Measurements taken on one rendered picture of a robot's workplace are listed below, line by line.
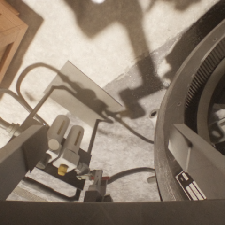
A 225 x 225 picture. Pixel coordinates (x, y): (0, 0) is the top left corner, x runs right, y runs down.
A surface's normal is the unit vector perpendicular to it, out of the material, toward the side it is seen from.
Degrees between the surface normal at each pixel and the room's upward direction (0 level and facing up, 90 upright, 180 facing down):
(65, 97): 0
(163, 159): 89
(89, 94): 0
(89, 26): 0
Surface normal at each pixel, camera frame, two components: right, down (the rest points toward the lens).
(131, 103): -0.11, 0.63
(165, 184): -0.89, -0.38
